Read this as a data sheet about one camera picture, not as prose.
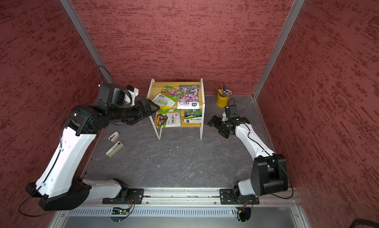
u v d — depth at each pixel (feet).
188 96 2.43
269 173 1.39
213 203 2.43
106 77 3.53
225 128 2.37
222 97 3.49
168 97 2.39
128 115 1.62
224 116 2.67
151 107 1.75
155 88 2.60
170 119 2.80
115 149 2.91
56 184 1.17
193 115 2.88
